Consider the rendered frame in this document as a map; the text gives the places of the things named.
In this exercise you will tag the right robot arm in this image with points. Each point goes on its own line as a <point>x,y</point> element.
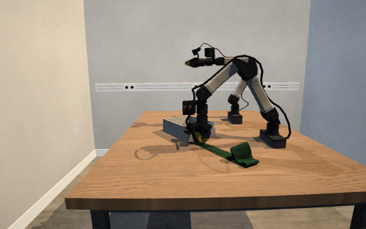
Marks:
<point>234,97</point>

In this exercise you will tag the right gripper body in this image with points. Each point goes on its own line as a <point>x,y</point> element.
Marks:
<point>196,62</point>

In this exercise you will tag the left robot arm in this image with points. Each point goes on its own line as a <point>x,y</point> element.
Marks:
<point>248,73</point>

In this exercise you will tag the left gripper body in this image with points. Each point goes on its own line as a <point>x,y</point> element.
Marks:
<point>204,129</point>

